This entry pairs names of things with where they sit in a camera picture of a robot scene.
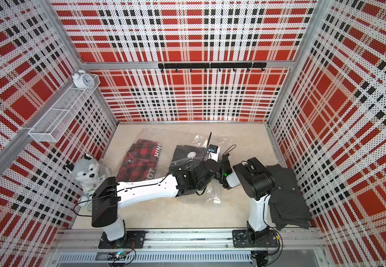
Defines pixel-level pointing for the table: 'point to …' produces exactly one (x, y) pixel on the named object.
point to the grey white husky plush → (88, 172)
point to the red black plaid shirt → (140, 162)
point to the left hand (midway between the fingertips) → (225, 162)
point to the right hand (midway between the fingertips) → (197, 164)
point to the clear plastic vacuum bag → (216, 143)
